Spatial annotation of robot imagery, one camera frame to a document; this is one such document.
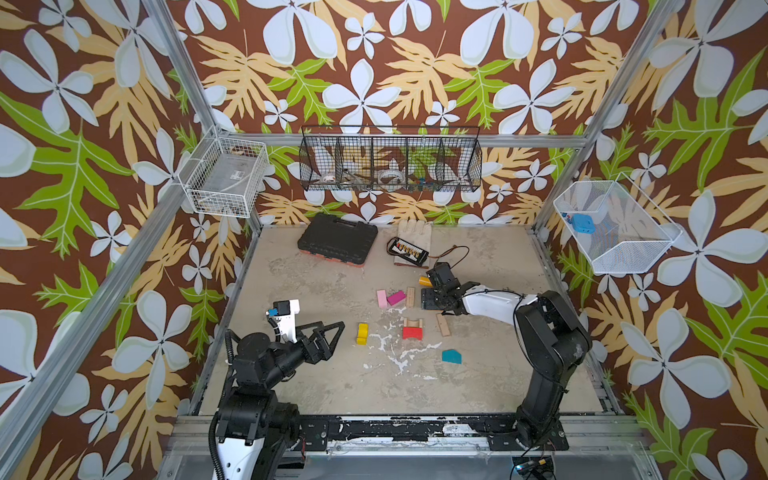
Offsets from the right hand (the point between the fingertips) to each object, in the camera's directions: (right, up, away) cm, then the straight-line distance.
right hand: (429, 297), depth 98 cm
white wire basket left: (-63, +37, -12) cm, 74 cm away
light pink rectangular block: (-16, 0, 0) cm, 16 cm away
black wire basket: (-13, +47, 0) cm, 48 cm away
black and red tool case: (-34, +20, +12) cm, 41 cm away
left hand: (-28, -2, -30) cm, 41 cm away
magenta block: (-11, 0, +1) cm, 11 cm away
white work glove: (-2, +23, +20) cm, 31 cm away
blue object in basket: (+43, +23, -12) cm, 51 cm away
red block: (-7, -10, -8) cm, 14 cm away
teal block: (+4, -15, -13) cm, 20 cm away
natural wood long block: (+4, -8, -5) cm, 11 cm away
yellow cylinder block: (-4, +7, -17) cm, 18 cm away
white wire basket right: (+50, +21, -16) cm, 57 cm away
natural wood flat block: (-6, 0, 0) cm, 6 cm away
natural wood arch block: (-6, -7, -6) cm, 11 cm away
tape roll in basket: (-13, +41, 0) cm, 43 cm away
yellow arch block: (-22, -9, -7) cm, 25 cm away
